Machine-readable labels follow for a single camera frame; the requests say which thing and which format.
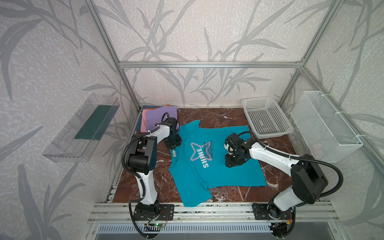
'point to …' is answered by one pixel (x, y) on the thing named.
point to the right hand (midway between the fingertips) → (227, 159)
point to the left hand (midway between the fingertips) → (180, 140)
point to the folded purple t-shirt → (154, 116)
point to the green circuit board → (159, 225)
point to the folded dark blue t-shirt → (138, 125)
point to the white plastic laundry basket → (265, 118)
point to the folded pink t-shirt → (144, 120)
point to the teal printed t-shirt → (199, 163)
